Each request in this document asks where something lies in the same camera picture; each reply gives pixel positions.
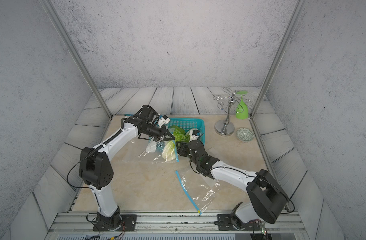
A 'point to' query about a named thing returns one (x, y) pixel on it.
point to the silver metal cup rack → (222, 128)
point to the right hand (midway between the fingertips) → (179, 143)
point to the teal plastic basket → (189, 123)
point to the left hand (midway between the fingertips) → (176, 138)
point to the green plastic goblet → (242, 110)
